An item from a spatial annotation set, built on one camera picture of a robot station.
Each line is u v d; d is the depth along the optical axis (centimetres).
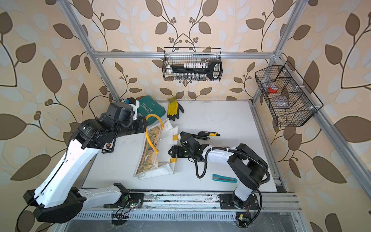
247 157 44
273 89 81
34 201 36
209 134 99
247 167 46
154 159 79
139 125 55
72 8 75
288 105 74
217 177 82
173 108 115
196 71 84
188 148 70
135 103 57
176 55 91
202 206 74
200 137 98
